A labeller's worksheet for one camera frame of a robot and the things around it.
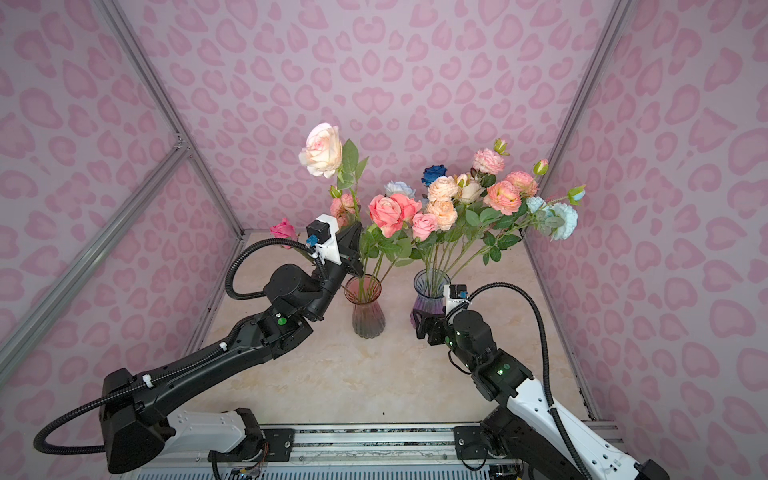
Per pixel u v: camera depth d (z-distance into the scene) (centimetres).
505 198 59
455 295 64
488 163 66
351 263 54
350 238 57
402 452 73
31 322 53
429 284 82
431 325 66
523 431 60
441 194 65
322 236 49
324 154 45
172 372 43
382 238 67
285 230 63
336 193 69
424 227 63
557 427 45
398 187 68
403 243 68
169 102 84
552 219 60
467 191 67
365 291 77
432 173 75
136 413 39
